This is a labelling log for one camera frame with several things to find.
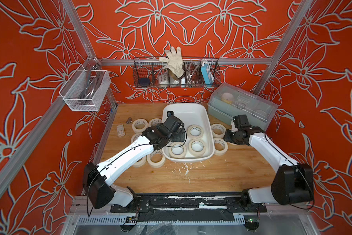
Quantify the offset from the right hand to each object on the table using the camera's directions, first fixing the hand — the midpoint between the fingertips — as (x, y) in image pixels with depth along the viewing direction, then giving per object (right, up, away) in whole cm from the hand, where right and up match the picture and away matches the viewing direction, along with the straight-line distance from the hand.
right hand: (224, 136), depth 86 cm
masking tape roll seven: (+1, -8, +8) cm, 11 cm away
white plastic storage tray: (-17, +14, +24) cm, 33 cm away
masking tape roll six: (-28, -10, +6) cm, 31 cm away
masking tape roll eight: (+1, +2, +15) cm, 15 cm away
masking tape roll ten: (-42, -15, +3) cm, 45 cm away
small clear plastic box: (-69, +2, +17) cm, 71 cm away
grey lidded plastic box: (+6, +22, +10) cm, 25 cm away
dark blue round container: (-51, +35, +10) cm, 63 cm away
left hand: (-29, +4, -9) cm, 31 cm away
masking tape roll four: (-57, +6, +20) cm, 60 cm away
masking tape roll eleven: (-15, -9, +9) cm, 19 cm away
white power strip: (-38, +37, +8) cm, 53 cm away
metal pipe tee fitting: (-64, +9, +20) cm, 68 cm away
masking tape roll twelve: (-51, -16, -1) cm, 53 cm away
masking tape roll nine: (-15, +1, +16) cm, 22 cm away
